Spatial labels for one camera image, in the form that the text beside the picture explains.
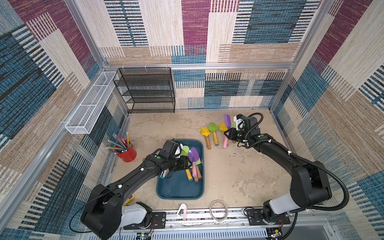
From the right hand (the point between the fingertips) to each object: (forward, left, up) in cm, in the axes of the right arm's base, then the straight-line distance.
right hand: (227, 134), depth 89 cm
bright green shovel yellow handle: (-20, +22, -11) cm, 32 cm away
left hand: (-16, +22, -5) cm, 28 cm away
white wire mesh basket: (-4, +70, +20) cm, 73 cm away
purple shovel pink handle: (-7, +20, -12) cm, 24 cm away
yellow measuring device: (-31, +54, -13) cm, 64 cm away
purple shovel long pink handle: (+5, 0, +6) cm, 7 cm away
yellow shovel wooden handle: (+12, +12, -12) cm, 21 cm away
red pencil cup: (-7, +59, -10) cm, 60 cm away
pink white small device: (-37, +25, -12) cm, 47 cm away
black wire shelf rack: (+37, +53, +5) cm, 65 cm away
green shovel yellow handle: (+16, +6, -12) cm, 21 cm away
